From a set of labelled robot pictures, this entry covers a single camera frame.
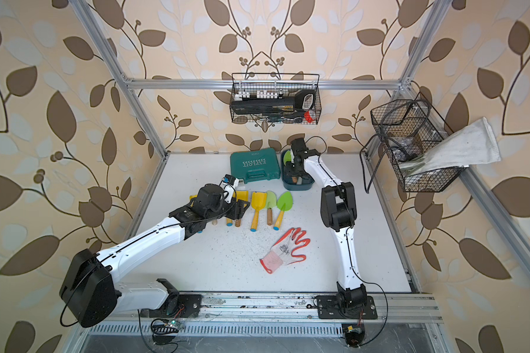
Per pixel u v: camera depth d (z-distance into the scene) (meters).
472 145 0.57
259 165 1.09
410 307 0.76
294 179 1.02
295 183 1.03
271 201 1.02
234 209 0.72
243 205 0.75
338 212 0.62
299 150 0.84
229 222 0.94
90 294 0.40
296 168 0.91
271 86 0.91
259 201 1.01
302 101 0.86
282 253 0.85
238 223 0.93
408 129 0.86
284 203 1.02
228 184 0.71
